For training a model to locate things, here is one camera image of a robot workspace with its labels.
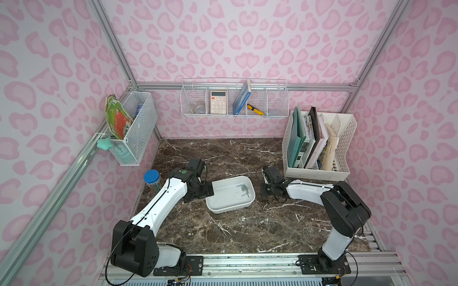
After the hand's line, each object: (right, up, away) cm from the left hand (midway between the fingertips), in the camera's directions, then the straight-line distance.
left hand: (203, 191), depth 83 cm
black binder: (+52, +28, -1) cm, 59 cm away
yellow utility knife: (+25, +41, +15) cm, 51 cm away
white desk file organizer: (+74, +11, +23) cm, 78 cm away
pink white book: (+57, +22, +5) cm, 62 cm away
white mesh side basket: (-28, +19, -10) cm, 35 cm away
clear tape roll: (-5, +41, +13) cm, 44 cm away
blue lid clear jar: (-22, +7, -5) cm, 23 cm away
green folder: (+42, +25, -4) cm, 49 cm away
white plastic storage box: (+12, -4, +12) cm, 18 cm away
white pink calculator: (+6, +45, +12) cm, 47 cm away
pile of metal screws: (+20, -1, +12) cm, 23 cm away
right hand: (+29, -1, +13) cm, 32 cm away
